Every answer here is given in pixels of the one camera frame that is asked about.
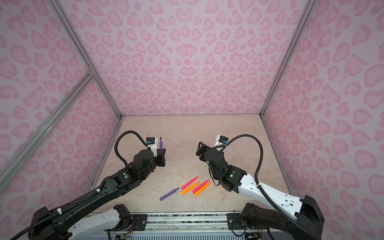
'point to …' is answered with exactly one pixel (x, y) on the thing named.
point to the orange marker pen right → (201, 189)
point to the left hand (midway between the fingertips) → (165, 147)
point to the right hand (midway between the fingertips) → (203, 145)
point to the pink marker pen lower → (198, 187)
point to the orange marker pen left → (190, 188)
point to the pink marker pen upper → (188, 183)
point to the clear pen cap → (223, 198)
